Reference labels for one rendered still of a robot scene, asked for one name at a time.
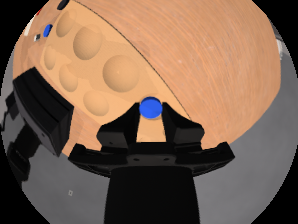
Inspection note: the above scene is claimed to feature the tan tray with round pockets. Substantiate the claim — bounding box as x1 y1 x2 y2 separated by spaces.
40 0 192 142

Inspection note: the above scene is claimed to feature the blue disc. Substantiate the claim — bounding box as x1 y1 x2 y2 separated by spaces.
43 24 53 37
139 96 162 119

